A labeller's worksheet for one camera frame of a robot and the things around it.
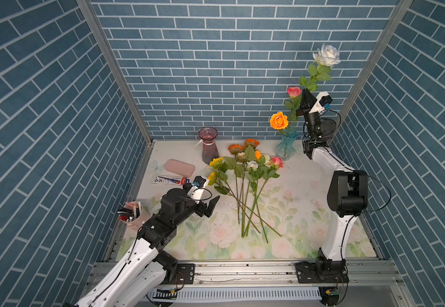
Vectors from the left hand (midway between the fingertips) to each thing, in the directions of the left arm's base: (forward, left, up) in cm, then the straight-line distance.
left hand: (214, 191), depth 73 cm
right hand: (+33, -37, +24) cm, 55 cm away
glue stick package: (+18, +25, -20) cm, 37 cm away
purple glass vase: (+32, +5, -12) cm, 34 cm away
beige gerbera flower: (+31, -13, -16) cm, 37 cm away
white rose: (+22, -20, -18) cm, 34 cm away
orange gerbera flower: (+39, -19, -12) cm, 45 cm away
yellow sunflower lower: (+17, +3, -17) cm, 24 cm away
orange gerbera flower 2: (+37, -9, -15) cm, 41 cm away
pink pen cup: (-4, +35, -14) cm, 38 cm away
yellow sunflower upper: (+28, +1, -17) cm, 33 cm away
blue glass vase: (+35, -38, -13) cm, 53 cm away
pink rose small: (+28, -33, -17) cm, 47 cm away
